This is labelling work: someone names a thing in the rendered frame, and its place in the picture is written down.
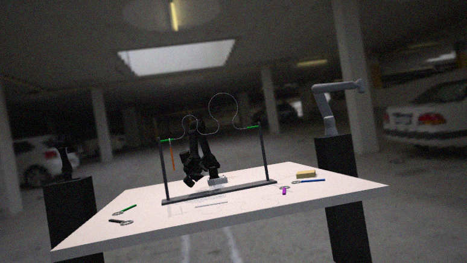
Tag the tan rectangular block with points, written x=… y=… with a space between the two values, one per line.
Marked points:
x=305 y=174

